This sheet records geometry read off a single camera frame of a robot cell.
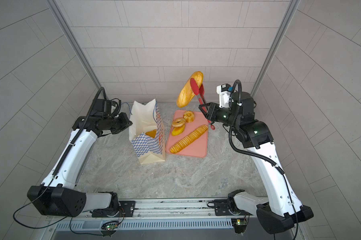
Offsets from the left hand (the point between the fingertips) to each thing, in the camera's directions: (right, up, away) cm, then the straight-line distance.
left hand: (136, 119), depth 76 cm
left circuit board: (-7, -46, -12) cm, 48 cm away
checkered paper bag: (+3, +1, +9) cm, 10 cm away
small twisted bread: (+28, +2, +29) cm, 40 cm away
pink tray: (+34, -18, +18) cm, 42 cm away
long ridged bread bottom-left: (+28, -13, +17) cm, 35 cm away
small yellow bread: (+20, -8, +20) cm, 30 cm away
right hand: (+32, +6, -16) cm, 36 cm away
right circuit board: (+51, -49, -8) cm, 71 cm away
